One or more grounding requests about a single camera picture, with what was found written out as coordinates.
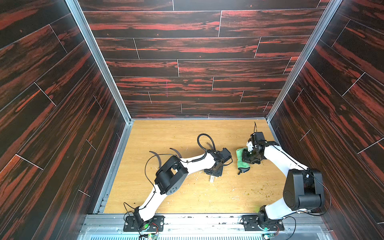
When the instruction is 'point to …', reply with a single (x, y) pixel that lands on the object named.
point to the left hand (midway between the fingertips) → (217, 175)
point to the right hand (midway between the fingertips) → (247, 159)
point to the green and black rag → (243, 167)
